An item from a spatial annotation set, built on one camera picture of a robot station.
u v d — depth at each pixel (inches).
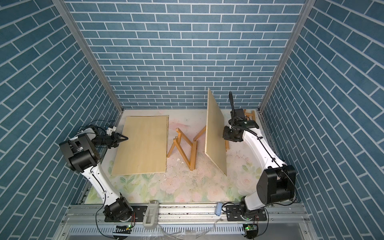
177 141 29.3
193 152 36.0
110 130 36.9
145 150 37.6
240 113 26.1
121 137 37.6
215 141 31.0
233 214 28.9
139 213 29.0
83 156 22.6
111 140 35.0
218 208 28.9
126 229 28.4
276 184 16.6
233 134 27.9
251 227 28.4
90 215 29.8
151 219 26.8
